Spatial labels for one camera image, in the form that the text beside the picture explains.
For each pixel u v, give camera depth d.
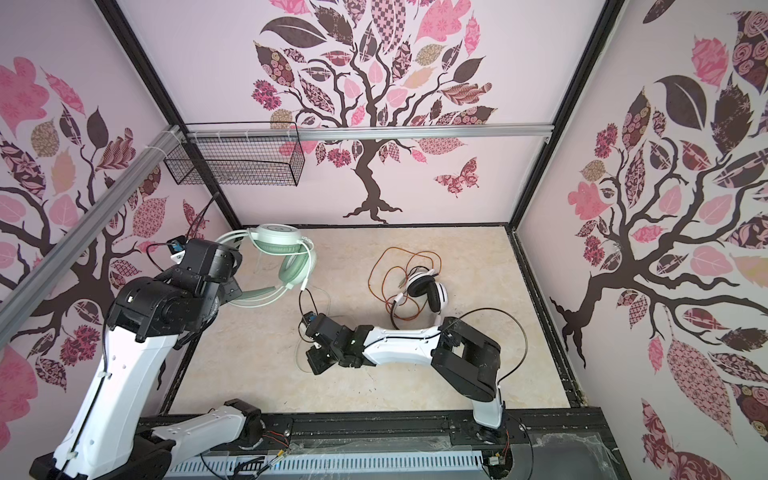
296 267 0.63
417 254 1.09
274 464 0.70
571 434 0.74
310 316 0.74
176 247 0.50
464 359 0.48
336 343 0.62
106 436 0.35
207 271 0.44
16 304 0.49
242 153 0.95
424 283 0.93
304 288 0.62
